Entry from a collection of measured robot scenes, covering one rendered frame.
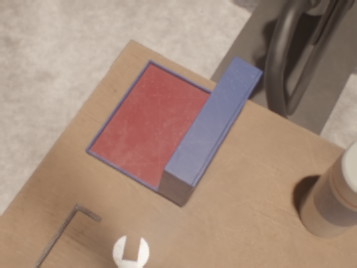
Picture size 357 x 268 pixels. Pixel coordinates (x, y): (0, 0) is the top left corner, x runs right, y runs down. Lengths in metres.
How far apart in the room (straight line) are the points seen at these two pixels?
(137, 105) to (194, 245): 0.20
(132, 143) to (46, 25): 0.76
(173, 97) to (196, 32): 0.64
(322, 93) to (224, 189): 0.67
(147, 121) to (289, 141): 0.19
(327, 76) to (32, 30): 0.77
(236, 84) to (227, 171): 0.13
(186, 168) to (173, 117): 0.16
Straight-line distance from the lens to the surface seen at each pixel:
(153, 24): 1.31
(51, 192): 0.64
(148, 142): 0.64
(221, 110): 0.53
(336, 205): 0.52
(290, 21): 0.79
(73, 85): 1.24
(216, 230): 0.61
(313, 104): 1.23
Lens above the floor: 1.07
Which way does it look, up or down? 67 degrees down
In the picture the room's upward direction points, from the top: straight up
